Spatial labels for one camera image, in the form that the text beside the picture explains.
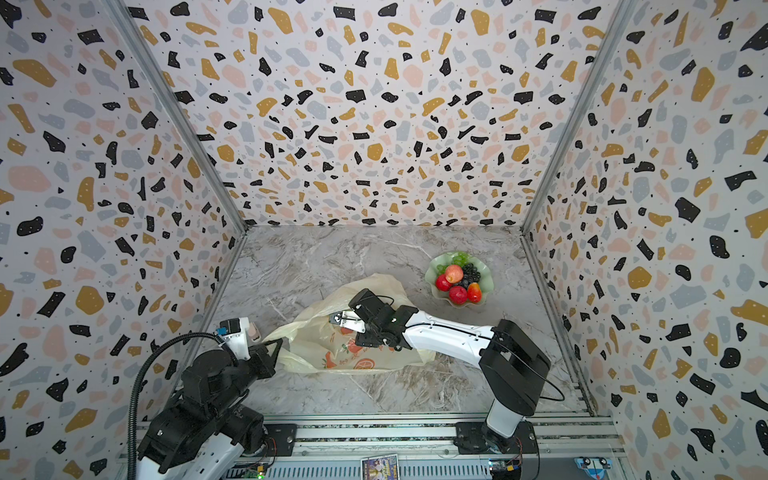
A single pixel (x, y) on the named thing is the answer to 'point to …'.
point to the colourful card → (384, 467)
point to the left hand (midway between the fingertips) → (286, 340)
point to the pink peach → (454, 273)
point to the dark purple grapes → (471, 275)
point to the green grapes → (460, 259)
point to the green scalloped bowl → (486, 281)
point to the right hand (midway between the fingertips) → (366, 316)
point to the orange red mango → (474, 293)
